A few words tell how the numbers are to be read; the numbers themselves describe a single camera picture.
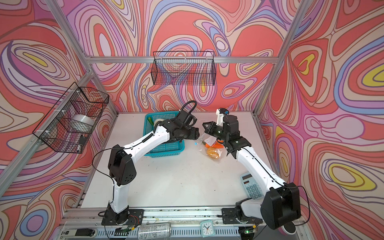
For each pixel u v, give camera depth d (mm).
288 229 665
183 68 941
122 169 520
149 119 1052
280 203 396
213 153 908
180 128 659
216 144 910
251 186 819
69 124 720
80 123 702
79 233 655
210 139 855
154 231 653
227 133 589
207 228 690
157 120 1074
